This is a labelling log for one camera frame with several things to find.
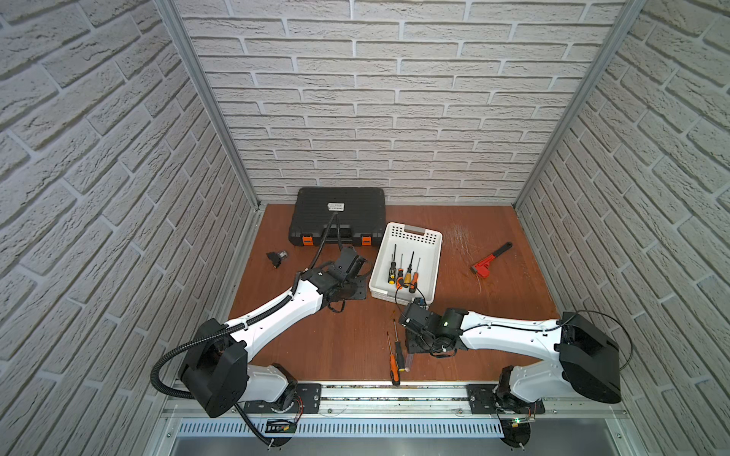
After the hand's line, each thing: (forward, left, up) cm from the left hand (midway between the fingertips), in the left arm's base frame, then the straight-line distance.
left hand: (362, 283), depth 83 cm
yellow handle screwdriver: (+5, -10, -7) cm, 13 cm away
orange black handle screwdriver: (+8, -13, -10) cm, 18 cm away
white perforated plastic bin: (+13, -17, -10) cm, 23 cm away
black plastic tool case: (+36, 0, -6) cm, 37 cm away
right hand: (-16, -14, -9) cm, 23 cm away
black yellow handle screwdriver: (+8, -16, -10) cm, 21 cm away
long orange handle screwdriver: (-22, -8, -10) cm, 26 cm away
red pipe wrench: (+10, -43, -10) cm, 45 cm away
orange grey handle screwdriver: (+4, -17, -9) cm, 20 cm away
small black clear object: (+17, +31, -10) cm, 37 cm away
